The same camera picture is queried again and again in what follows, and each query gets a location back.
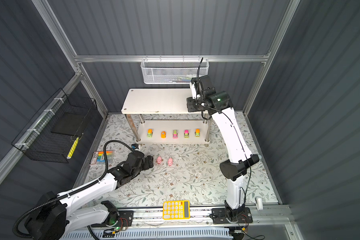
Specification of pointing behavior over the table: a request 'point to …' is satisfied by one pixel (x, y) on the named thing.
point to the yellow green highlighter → (72, 148)
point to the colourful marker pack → (98, 157)
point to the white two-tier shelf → (160, 116)
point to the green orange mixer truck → (150, 133)
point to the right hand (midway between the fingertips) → (192, 104)
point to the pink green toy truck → (175, 134)
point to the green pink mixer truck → (186, 133)
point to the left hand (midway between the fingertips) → (147, 158)
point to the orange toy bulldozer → (163, 134)
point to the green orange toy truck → (197, 132)
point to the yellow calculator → (176, 210)
